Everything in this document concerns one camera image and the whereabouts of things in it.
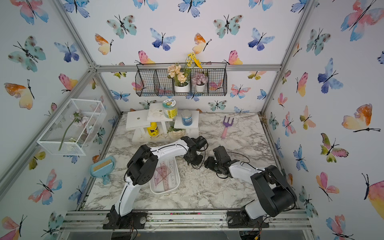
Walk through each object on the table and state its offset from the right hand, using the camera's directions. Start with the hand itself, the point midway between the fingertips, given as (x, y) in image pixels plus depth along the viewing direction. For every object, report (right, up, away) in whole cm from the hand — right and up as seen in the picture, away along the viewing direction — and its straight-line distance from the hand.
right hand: (207, 162), depth 91 cm
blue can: (-12, +27, -2) cm, 30 cm away
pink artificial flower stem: (-65, +25, -15) cm, 71 cm away
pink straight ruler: (-25, -8, -3) cm, 26 cm away
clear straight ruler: (-21, -6, -1) cm, 22 cm away
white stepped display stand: (-43, +25, +5) cm, 50 cm away
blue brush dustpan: (-63, -4, 0) cm, 63 cm away
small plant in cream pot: (-20, +17, +8) cm, 28 cm away
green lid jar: (-21, +31, -9) cm, 39 cm away
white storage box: (-27, -13, -8) cm, 31 cm away
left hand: (-5, -1, +3) cm, 6 cm away
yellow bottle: (-36, +19, +10) cm, 41 cm away
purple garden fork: (+16, +23, +24) cm, 37 cm away
